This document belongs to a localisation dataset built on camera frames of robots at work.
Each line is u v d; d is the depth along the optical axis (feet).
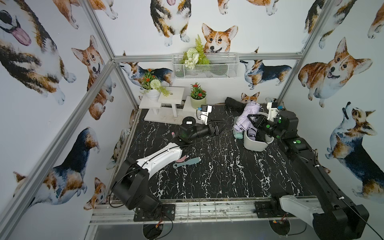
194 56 2.60
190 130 1.98
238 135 3.29
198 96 2.94
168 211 2.42
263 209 2.43
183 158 3.02
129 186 1.41
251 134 3.05
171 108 3.49
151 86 3.02
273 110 2.20
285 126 1.81
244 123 2.39
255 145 2.98
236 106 3.87
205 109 2.21
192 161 3.00
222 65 3.04
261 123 2.11
